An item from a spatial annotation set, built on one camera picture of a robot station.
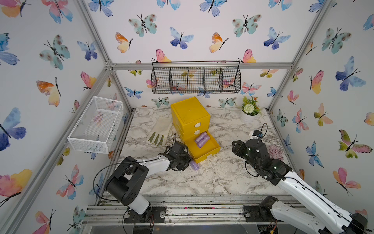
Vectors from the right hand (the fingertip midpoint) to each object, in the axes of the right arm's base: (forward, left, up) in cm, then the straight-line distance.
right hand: (237, 142), depth 75 cm
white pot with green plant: (+30, -14, -7) cm, 34 cm away
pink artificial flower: (+2, -25, -12) cm, 28 cm away
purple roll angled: (-5, +22, -20) cm, 30 cm away
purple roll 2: (+13, +17, -19) cm, 29 cm away
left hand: (-1, +21, -19) cm, 29 cm away
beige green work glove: (+17, +49, -21) cm, 56 cm away
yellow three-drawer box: (+15, +25, -1) cm, 29 cm away
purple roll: (+16, +18, -20) cm, 31 cm away
